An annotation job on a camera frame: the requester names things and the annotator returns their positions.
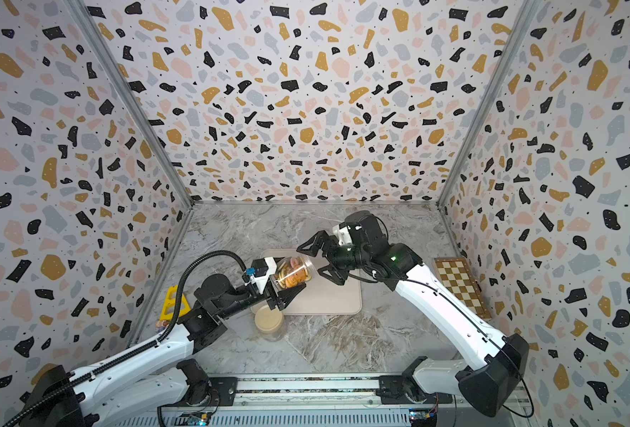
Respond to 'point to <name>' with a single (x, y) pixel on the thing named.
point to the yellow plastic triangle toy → (170, 302)
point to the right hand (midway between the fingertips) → (305, 261)
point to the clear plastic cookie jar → (292, 270)
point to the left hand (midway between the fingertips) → (298, 271)
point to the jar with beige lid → (270, 324)
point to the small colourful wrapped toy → (160, 326)
